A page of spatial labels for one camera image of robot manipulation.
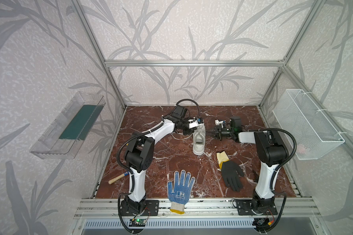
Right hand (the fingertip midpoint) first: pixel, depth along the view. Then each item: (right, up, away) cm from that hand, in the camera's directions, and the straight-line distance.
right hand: (207, 128), depth 94 cm
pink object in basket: (+44, -9, -21) cm, 50 cm away
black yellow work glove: (+13, -25, -8) cm, 29 cm away
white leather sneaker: (-5, -8, +1) cm, 9 cm away
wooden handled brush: (-55, -29, -12) cm, 63 cm away
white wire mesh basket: (+40, +8, -24) cm, 47 cm away
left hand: (-7, +4, 0) cm, 8 cm away
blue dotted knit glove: (-18, -34, -15) cm, 41 cm away
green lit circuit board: (-38, -45, -22) cm, 63 cm away
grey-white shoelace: (-13, -7, +6) cm, 16 cm away
